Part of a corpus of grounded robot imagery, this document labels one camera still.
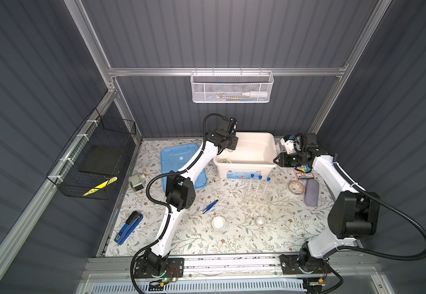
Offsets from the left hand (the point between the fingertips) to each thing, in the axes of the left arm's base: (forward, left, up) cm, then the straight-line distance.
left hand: (231, 139), depth 95 cm
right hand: (-15, -22, -2) cm, 27 cm away
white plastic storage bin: (+1, -16, -14) cm, 21 cm away
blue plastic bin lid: (+5, +33, -19) cm, 38 cm away
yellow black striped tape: (-29, +50, +8) cm, 58 cm away
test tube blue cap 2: (-22, -11, -4) cm, 26 cm away
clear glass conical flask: (-6, +3, -10) cm, 12 cm away
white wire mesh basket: (+47, -6, +3) cm, 48 cm away
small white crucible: (-38, -11, -17) cm, 43 cm away
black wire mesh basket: (-5, +61, +14) cm, 62 cm away
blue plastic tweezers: (-29, +13, -18) cm, 37 cm away
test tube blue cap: (-22, -8, -4) cm, 23 cm away
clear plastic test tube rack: (-31, -6, -18) cm, 37 cm away
